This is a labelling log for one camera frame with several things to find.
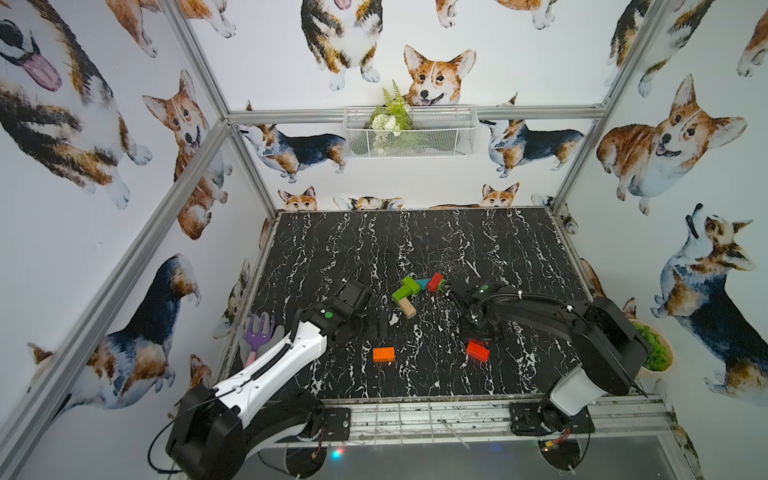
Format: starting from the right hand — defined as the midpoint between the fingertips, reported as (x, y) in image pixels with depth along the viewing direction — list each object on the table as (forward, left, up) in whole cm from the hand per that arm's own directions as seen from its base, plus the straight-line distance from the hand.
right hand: (473, 336), depth 85 cm
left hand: (+1, +26, +7) cm, 27 cm away
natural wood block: (+9, +19, -1) cm, 21 cm away
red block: (+19, +10, -1) cm, 21 cm away
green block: (+18, +17, -1) cm, 25 cm away
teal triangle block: (+18, +13, -1) cm, 22 cm away
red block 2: (-3, -1, -1) cm, 4 cm away
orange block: (-5, +25, -1) cm, 26 cm away
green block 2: (+15, +21, -1) cm, 26 cm away
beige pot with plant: (-8, -44, +7) cm, 45 cm away
